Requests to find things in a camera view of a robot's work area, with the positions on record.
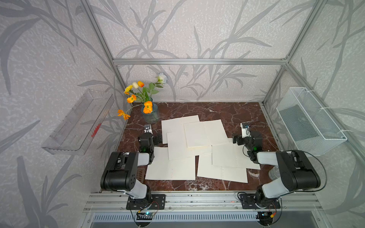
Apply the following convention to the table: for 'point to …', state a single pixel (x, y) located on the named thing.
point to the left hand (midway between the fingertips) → (151, 132)
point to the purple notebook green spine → (232, 155)
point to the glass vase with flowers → (142, 96)
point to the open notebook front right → (206, 169)
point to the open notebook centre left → (177, 148)
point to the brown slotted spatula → (140, 174)
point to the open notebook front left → (161, 168)
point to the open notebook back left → (176, 125)
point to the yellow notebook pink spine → (205, 133)
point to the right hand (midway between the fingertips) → (239, 130)
